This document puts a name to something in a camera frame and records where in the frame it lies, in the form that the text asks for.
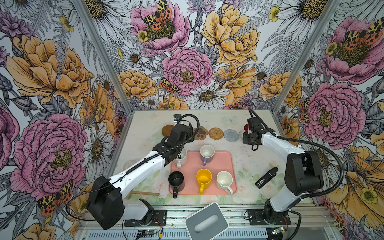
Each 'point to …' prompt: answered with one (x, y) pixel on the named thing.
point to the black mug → (176, 179)
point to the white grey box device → (207, 223)
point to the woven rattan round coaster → (216, 133)
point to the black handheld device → (266, 178)
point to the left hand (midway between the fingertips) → (186, 132)
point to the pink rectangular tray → (223, 161)
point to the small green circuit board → (150, 231)
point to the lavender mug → (206, 152)
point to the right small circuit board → (277, 230)
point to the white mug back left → (183, 160)
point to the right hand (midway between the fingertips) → (248, 143)
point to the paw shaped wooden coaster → (201, 134)
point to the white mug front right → (224, 180)
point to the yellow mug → (204, 177)
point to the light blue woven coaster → (231, 135)
